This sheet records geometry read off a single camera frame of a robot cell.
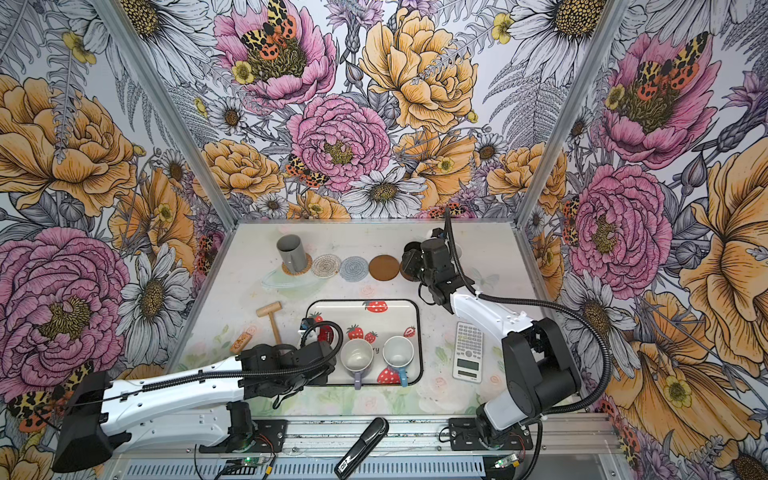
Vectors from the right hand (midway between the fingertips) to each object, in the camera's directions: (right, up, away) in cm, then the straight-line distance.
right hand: (406, 264), depth 89 cm
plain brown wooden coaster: (-7, -2, +20) cm, 22 cm away
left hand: (-23, -27, -11) cm, 37 cm away
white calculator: (+18, -25, -2) cm, 31 cm away
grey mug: (-36, +3, +10) cm, 38 cm away
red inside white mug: (-20, -16, -16) cm, 30 cm away
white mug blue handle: (-2, -24, -4) cm, 24 cm away
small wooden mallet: (-43, -15, +7) cm, 46 cm away
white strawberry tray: (-9, -18, +4) cm, 20 cm away
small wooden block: (-48, -23, 0) cm, 54 cm away
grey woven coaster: (-18, -2, +20) cm, 27 cm away
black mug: (+1, +2, -10) cm, 10 cm away
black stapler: (-9, -39, -19) cm, 44 cm away
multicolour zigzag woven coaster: (-28, -2, +19) cm, 34 cm away
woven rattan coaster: (-34, -2, +19) cm, 39 cm away
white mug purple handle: (-14, -25, -5) cm, 29 cm away
